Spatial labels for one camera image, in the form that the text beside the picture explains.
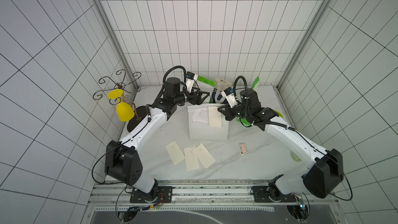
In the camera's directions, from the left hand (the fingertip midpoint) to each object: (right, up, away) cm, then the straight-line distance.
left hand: (202, 94), depth 77 cm
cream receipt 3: (-6, -36, +7) cm, 37 cm away
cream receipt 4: (+1, -35, +9) cm, 36 cm away
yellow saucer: (-43, 0, -3) cm, 43 cm away
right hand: (+9, -6, +1) cm, 11 cm away
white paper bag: (-1, -19, +8) cm, 21 cm away
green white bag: (+2, +6, +13) cm, 15 cm away
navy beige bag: (+12, +6, +15) cm, 20 cm away
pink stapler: (+23, -30, +8) cm, 39 cm away
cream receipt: (+7, -12, +4) cm, 14 cm away
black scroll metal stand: (-42, +5, +2) cm, 43 cm away
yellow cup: (-41, -9, +2) cm, 42 cm away
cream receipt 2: (-16, -33, +9) cm, 37 cm away
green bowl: (+53, -13, +25) cm, 60 cm away
